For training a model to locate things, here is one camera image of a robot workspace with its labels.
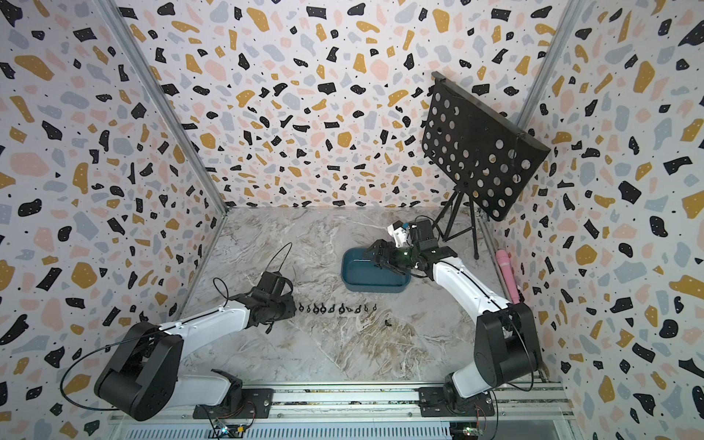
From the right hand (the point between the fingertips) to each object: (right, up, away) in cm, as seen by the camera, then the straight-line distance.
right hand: (372, 259), depth 83 cm
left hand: (-26, -16, +8) cm, 31 cm away
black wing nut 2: (-5, -18, +10) cm, 21 cm away
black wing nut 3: (-2, -18, +10) cm, 20 cm away
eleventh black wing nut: (+5, -22, +7) cm, 23 cm away
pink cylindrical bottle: (+52, -5, +23) cm, 57 cm away
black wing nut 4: (+1, -17, +10) cm, 20 cm away
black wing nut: (-10, -18, +10) cm, 23 cm away
